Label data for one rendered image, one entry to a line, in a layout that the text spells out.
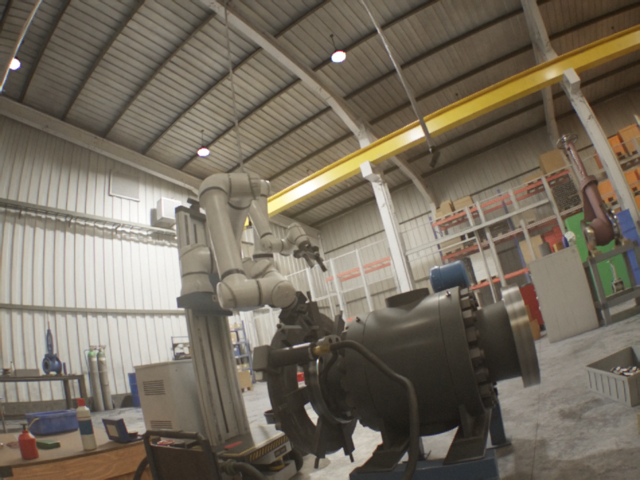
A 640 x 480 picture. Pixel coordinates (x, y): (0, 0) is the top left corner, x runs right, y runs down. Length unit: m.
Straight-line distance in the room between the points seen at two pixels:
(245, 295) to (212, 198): 0.47
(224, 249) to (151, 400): 1.32
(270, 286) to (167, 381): 1.18
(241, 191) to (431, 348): 0.98
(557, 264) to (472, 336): 3.84
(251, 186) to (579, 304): 4.48
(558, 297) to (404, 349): 3.90
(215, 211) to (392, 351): 0.86
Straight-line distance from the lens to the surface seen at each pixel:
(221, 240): 1.24
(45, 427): 2.32
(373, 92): 11.17
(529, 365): 1.44
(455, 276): 1.79
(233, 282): 1.12
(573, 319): 5.16
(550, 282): 5.12
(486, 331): 1.47
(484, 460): 1.34
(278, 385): 1.55
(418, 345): 1.39
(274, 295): 1.11
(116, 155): 11.88
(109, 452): 1.71
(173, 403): 2.13
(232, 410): 2.32
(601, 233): 5.30
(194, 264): 1.95
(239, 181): 1.51
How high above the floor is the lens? 0.77
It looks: 17 degrees up
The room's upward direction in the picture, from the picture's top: 13 degrees counter-clockwise
